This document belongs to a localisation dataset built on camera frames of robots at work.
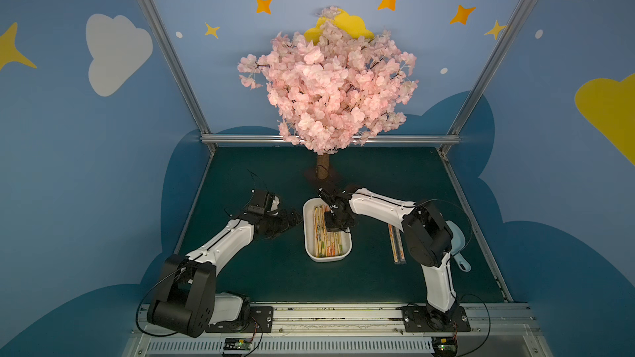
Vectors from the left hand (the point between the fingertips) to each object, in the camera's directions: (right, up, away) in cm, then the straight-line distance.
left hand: (294, 220), depth 88 cm
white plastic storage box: (+19, -7, +3) cm, 20 cm away
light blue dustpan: (+62, -9, +4) cm, 63 cm away
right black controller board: (+47, -35, -15) cm, 61 cm away
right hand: (+15, -3, +5) cm, 16 cm away
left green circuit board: (-15, -33, -16) cm, 40 cm away
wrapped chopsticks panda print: (+9, -6, +2) cm, 11 cm away
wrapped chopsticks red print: (+14, -9, 0) cm, 16 cm away
